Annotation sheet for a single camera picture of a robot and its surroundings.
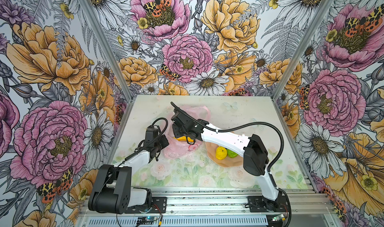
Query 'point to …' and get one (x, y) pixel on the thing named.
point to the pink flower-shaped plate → (227, 162)
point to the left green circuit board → (147, 218)
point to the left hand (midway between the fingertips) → (166, 143)
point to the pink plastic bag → (178, 148)
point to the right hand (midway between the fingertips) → (179, 132)
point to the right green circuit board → (278, 217)
